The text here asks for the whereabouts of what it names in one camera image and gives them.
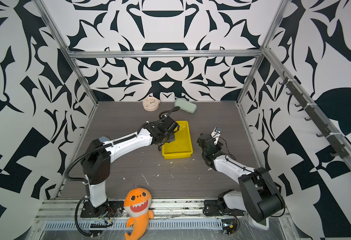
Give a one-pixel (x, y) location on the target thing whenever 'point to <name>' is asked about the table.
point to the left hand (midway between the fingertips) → (172, 133)
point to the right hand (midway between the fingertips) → (209, 136)
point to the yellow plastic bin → (181, 147)
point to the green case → (185, 105)
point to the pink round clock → (151, 104)
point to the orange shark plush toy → (137, 204)
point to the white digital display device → (263, 225)
